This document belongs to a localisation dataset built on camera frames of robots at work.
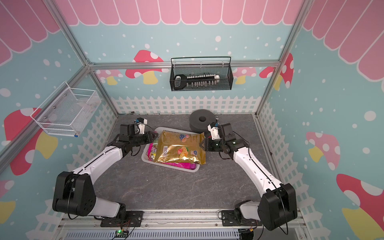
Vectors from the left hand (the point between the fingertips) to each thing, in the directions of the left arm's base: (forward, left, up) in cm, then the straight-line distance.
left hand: (156, 136), depth 87 cm
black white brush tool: (+27, -13, +19) cm, 36 cm away
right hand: (-7, -27, +3) cm, 28 cm away
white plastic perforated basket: (-9, +6, -7) cm, 13 cm away
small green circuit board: (-46, +12, -18) cm, 51 cm away
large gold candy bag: (-5, -14, -2) cm, 15 cm away
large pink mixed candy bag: (-8, +2, -5) cm, 9 cm away
